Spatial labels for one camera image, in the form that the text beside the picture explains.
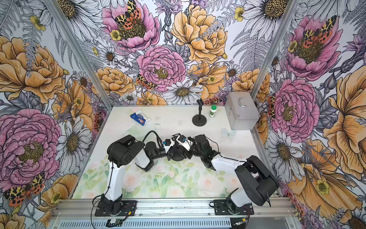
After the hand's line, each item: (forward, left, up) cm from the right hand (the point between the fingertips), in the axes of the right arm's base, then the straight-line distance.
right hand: (180, 146), depth 87 cm
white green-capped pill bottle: (+31, -24, -3) cm, 40 cm away
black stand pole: (0, +3, +9) cm, 10 cm away
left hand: (+2, 0, -6) cm, 6 cm away
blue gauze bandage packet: (+29, +31, -6) cm, 43 cm away
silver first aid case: (+24, -42, +3) cm, 49 cm away
